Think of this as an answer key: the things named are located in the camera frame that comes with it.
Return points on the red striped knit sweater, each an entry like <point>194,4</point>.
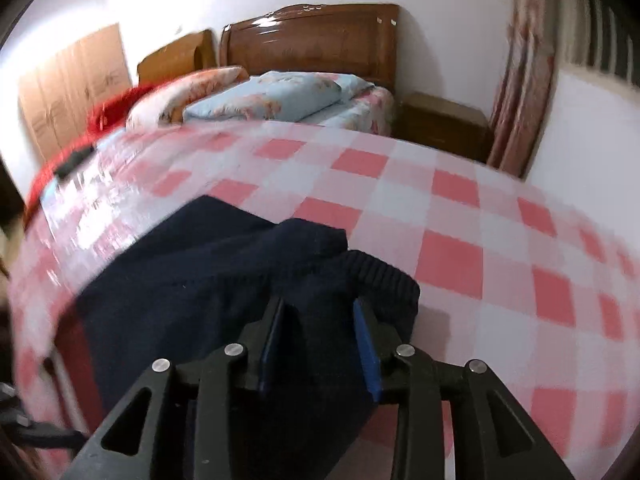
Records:
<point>189,287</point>

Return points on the dark folded garment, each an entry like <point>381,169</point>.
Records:
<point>73,161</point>

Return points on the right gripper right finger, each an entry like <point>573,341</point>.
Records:
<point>493,437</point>

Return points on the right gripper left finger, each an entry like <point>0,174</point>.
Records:
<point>199,420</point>

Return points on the wooden wardrobe door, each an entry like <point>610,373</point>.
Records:
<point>57,97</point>

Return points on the blue floral pillow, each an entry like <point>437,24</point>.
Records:
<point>281,96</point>

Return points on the wooden nightstand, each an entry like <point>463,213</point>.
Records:
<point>448,126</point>

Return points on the pink checkered bed cover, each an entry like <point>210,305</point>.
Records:
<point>548,298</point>

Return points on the orange floral pillow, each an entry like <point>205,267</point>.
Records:
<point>164,105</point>

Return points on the red blanket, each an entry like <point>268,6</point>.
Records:
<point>103,119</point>

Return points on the light wooden headboard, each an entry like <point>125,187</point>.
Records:
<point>183,56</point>

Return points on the dark wooden headboard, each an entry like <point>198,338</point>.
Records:
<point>352,38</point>

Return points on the pink floral curtain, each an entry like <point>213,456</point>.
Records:
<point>524,92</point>

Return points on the barred window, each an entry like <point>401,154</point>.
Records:
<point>594,36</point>

